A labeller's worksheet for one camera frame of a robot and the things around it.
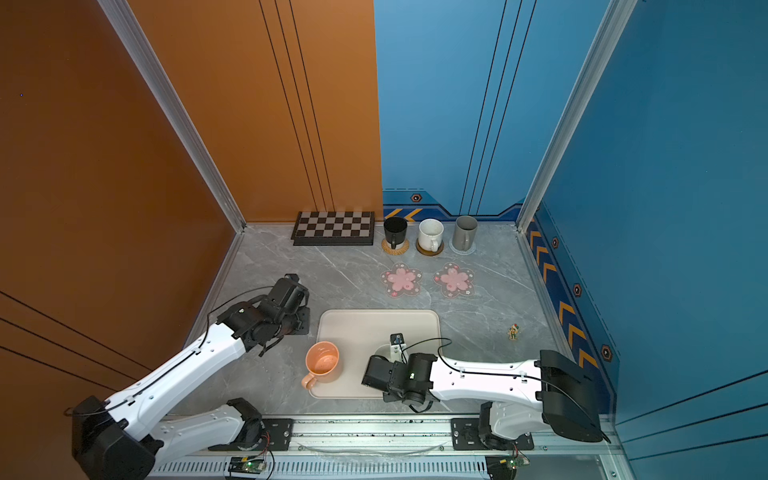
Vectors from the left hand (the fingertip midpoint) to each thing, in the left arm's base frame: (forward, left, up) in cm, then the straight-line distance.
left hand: (305, 315), depth 80 cm
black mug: (+35, -24, -3) cm, 43 cm away
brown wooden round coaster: (+33, -36, -12) cm, 50 cm away
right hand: (-17, -23, -8) cm, 30 cm away
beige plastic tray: (+1, -13, -14) cm, 19 cm away
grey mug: (+34, -48, -4) cm, 59 cm away
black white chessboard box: (+43, +2, -10) cm, 44 cm away
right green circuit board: (-32, -51, -14) cm, 61 cm away
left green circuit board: (-32, +11, -15) cm, 37 cm away
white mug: (+34, -37, -4) cm, 50 cm away
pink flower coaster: (+21, -26, -13) cm, 36 cm away
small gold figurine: (+1, -60, -12) cm, 62 cm away
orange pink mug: (-9, -4, -12) cm, 16 cm away
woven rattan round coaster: (+35, -21, -12) cm, 43 cm away
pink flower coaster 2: (+21, -45, -13) cm, 51 cm away
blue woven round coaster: (+33, -50, -12) cm, 61 cm away
